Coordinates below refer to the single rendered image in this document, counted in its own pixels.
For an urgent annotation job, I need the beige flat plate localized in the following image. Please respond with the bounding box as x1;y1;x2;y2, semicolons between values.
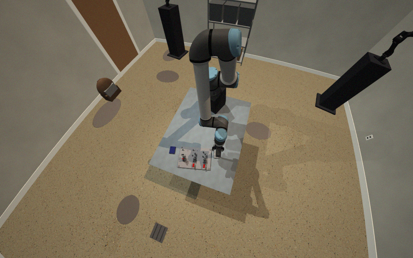
178;146;212;170

